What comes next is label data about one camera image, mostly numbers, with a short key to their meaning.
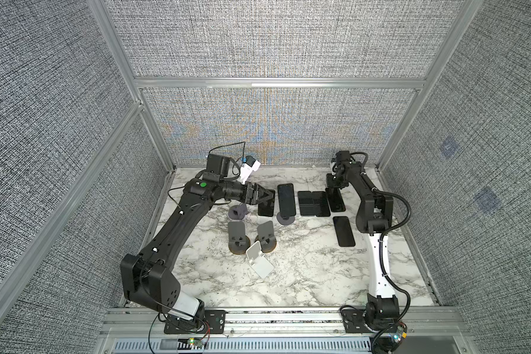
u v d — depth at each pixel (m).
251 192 0.64
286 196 0.93
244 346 0.70
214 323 0.73
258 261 0.86
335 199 1.06
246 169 0.67
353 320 0.73
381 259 0.66
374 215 0.69
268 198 0.70
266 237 0.88
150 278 0.40
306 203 1.03
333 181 1.01
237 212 0.96
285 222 0.98
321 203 1.13
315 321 0.75
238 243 0.88
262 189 0.66
